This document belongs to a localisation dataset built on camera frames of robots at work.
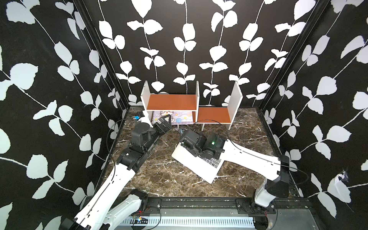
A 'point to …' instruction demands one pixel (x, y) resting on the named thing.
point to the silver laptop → (206, 169)
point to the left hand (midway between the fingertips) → (166, 117)
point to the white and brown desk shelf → (181, 109)
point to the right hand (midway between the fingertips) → (196, 139)
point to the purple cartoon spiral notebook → (178, 117)
